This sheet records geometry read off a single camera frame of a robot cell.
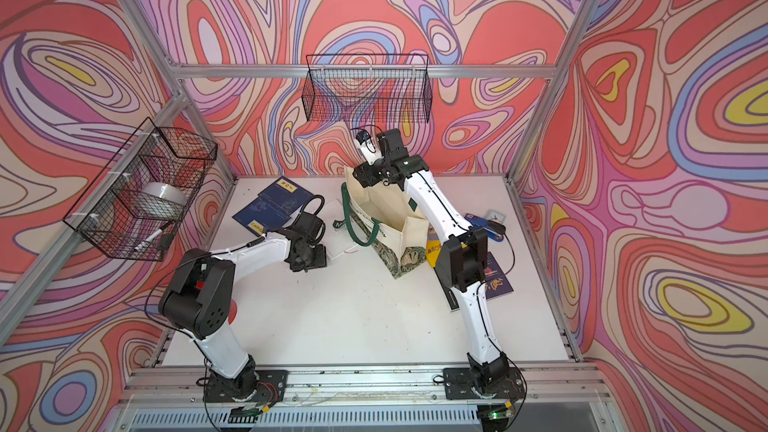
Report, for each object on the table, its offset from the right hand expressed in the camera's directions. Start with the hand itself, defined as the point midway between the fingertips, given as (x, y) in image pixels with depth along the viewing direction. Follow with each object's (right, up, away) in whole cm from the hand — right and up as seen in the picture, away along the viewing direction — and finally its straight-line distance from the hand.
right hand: (366, 174), depth 91 cm
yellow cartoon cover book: (+22, -23, +7) cm, 33 cm away
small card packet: (+45, -14, +13) cm, 49 cm away
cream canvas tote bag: (+6, -14, +20) cm, 25 cm away
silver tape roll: (-47, -8, -21) cm, 52 cm away
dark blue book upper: (-32, -6, +21) cm, 39 cm away
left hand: (-15, -28, +4) cm, 32 cm away
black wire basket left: (-57, -11, -25) cm, 63 cm away
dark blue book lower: (-39, -14, +16) cm, 45 cm away
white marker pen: (-53, -20, -22) cm, 60 cm away
